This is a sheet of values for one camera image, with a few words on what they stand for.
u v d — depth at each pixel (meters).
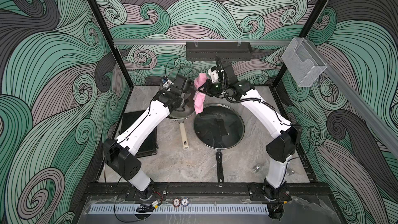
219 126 0.91
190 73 1.15
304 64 0.77
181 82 0.56
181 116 0.89
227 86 0.60
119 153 0.41
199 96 0.73
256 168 0.77
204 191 0.74
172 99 0.51
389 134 0.50
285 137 0.45
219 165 0.74
